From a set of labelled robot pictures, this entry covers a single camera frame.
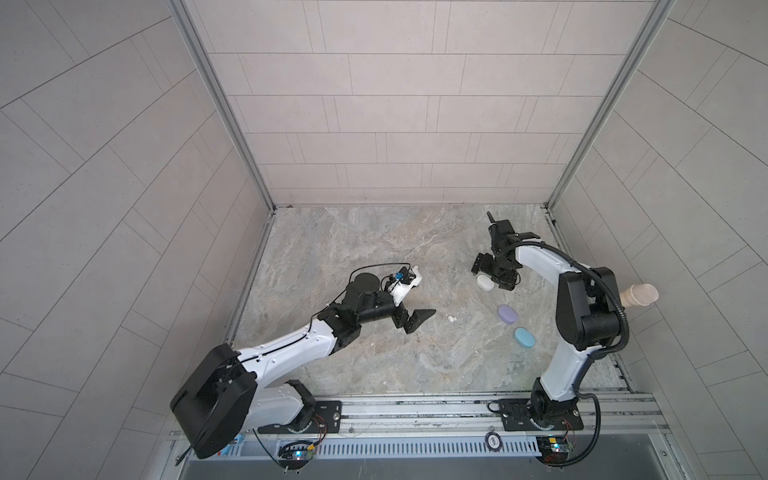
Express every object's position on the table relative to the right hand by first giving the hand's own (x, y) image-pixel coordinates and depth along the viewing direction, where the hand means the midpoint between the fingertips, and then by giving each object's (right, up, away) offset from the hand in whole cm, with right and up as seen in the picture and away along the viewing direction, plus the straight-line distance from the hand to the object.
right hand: (481, 275), depth 95 cm
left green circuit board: (-50, -35, -29) cm, 68 cm away
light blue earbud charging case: (+9, -16, -12) cm, 21 cm away
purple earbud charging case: (+6, -11, -7) cm, 14 cm away
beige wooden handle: (+26, +1, -31) cm, 41 cm away
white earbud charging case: (0, -2, -3) cm, 4 cm away
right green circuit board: (+9, -36, -27) cm, 46 cm away
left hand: (-19, -2, -21) cm, 28 cm away
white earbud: (-11, -12, -8) cm, 18 cm away
